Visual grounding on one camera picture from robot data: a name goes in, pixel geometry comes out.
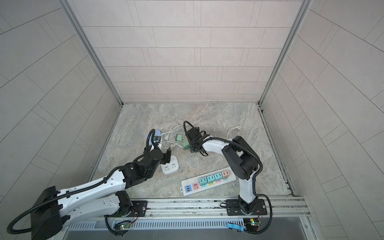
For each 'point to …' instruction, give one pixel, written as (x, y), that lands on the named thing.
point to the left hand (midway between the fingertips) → (168, 146)
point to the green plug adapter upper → (178, 137)
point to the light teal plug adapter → (218, 176)
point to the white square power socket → (173, 166)
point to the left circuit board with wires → (125, 224)
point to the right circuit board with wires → (251, 225)
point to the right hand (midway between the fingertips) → (196, 147)
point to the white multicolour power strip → (196, 184)
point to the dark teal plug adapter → (210, 179)
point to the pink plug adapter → (225, 174)
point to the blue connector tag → (235, 226)
